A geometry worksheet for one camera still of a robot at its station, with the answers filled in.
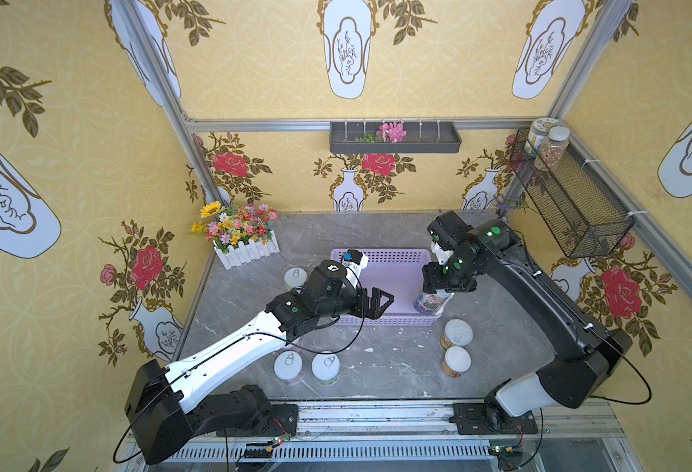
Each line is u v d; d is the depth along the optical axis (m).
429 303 0.75
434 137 0.92
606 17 0.73
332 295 0.58
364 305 0.63
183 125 0.92
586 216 0.80
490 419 0.66
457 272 0.59
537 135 0.86
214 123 0.92
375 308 0.63
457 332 0.80
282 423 0.73
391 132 0.88
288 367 0.78
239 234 0.95
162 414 0.38
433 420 0.75
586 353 0.40
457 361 0.76
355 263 0.65
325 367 0.78
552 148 0.80
